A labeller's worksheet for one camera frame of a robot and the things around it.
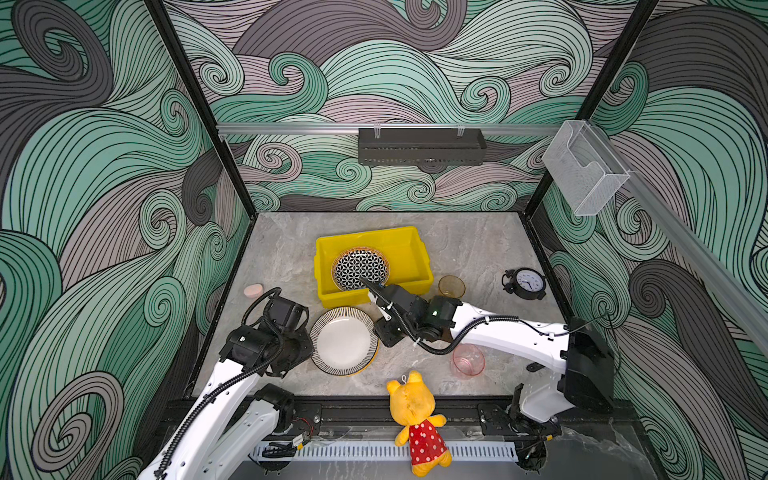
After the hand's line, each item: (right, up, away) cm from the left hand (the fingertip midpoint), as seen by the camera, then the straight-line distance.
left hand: (311, 347), depth 74 cm
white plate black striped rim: (+7, -3, +12) cm, 14 cm away
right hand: (+17, +4, +3) cm, 18 cm away
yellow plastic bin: (+28, +21, +32) cm, 47 cm away
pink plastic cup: (+42, -7, +8) cm, 44 cm away
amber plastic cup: (+41, +12, +23) cm, 49 cm away
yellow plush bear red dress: (+25, -11, -5) cm, 28 cm away
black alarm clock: (+66, +13, +23) cm, 72 cm away
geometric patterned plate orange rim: (+11, +19, +30) cm, 37 cm away
